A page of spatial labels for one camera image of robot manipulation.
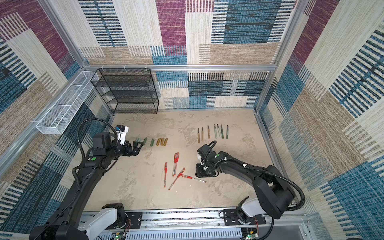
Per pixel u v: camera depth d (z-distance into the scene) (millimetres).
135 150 713
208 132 1078
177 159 940
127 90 1091
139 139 1024
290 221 715
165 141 1021
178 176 873
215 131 1082
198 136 1056
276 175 414
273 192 425
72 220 402
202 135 1053
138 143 725
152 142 1017
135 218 743
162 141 1019
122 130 689
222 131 1080
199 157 811
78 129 894
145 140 1024
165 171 893
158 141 1021
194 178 862
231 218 730
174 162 931
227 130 1080
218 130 1080
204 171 739
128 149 690
